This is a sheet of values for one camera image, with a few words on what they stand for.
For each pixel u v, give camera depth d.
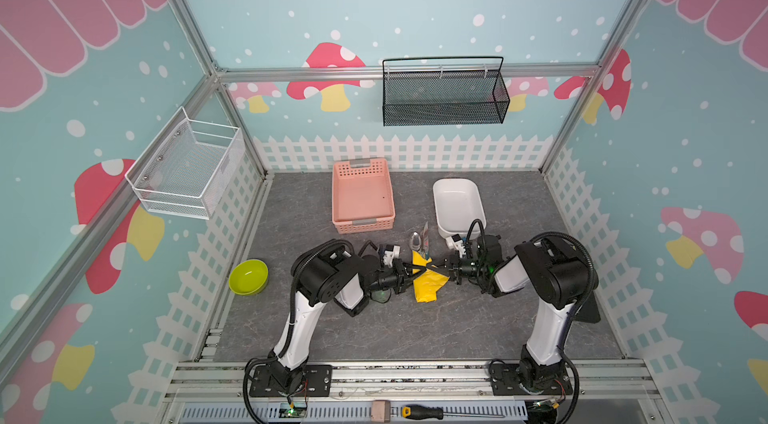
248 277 0.91
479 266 0.81
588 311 0.83
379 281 0.83
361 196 1.17
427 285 0.84
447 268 0.85
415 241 0.97
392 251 0.92
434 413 0.69
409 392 0.74
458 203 1.10
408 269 0.87
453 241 0.92
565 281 0.52
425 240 0.98
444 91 0.99
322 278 0.55
